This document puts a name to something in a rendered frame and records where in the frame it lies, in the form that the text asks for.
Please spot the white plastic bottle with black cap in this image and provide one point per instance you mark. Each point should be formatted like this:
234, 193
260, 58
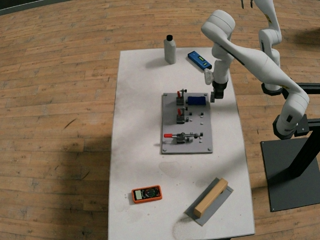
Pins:
170, 50

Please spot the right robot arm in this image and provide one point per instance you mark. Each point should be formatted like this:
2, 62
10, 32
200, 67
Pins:
270, 36

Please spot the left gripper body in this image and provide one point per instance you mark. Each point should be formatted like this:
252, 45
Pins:
219, 83

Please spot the blue spirit level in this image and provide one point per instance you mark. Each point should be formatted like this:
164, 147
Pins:
199, 61

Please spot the orange digital multimeter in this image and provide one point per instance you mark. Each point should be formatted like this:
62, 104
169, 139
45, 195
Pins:
147, 194

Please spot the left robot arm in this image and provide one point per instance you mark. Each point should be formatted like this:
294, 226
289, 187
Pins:
218, 28

